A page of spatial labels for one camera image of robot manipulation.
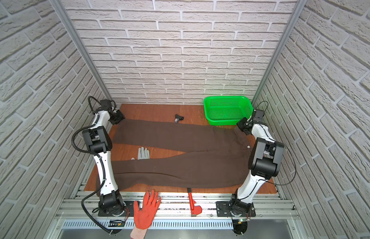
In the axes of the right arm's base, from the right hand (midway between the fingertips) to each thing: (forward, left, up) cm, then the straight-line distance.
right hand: (241, 123), depth 96 cm
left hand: (+20, +83, -5) cm, 85 cm away
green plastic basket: (+22, +3, -9) cm, 24 cm away
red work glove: (-48, +60, -8) cm, 77 cm away
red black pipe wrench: (-46, +35, -9) cm, 59 cm away
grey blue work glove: (-13, +65, -8) cm, 67 cm away
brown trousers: (-18, +21, -8) cm, 29 cm away
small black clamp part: (+15, +43, -7) cm, 46 cm away
